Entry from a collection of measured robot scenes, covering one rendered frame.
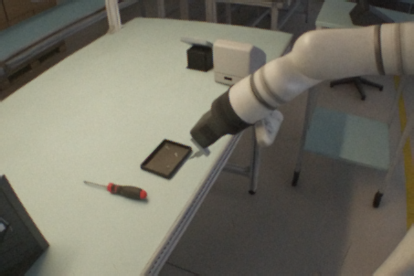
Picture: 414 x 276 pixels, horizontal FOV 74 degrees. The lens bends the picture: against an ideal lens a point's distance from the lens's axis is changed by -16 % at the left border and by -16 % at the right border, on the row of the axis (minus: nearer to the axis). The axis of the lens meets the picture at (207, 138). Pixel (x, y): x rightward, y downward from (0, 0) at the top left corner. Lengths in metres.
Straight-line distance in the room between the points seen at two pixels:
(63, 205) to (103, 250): 0.17
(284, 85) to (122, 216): 0.42
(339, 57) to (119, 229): 0.51
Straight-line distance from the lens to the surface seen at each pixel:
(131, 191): 0.69
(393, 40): 0.43
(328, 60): 0.43
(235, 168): 1.92
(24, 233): 0.65
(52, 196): 0.79
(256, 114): 0.52
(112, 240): 0.66
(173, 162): 0.77
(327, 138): 2.03
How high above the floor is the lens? 1.52
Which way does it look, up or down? 39 degrees down
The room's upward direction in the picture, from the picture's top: 3 degrees counter-clockwise
